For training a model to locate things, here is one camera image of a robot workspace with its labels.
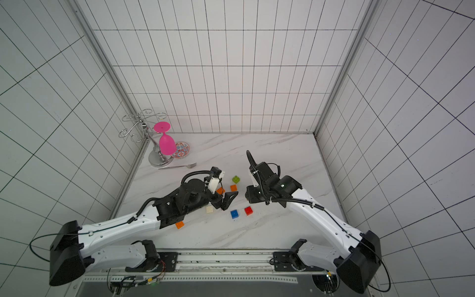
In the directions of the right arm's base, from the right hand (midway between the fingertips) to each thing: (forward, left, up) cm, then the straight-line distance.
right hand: (248, 191), depth 77 cm
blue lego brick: (-5, +6, -14) cm, 16 cm away
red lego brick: (-3, -1, -14) cm, 14 cm away
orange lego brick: (+9, +8, -14) cm, 19 cm away
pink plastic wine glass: (+23, +42, +3) cm, 48 cm away
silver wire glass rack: (+27, +55, +8) cm, 62 cm away
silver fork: (+21, +35, -14) cm, 43 cm away
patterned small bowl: (+32, +41, -13) cm, 54 cm away
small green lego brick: (+14, +7, -15) cm, 21 cm away
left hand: (-2, +9, +3) cm, 10 cm away
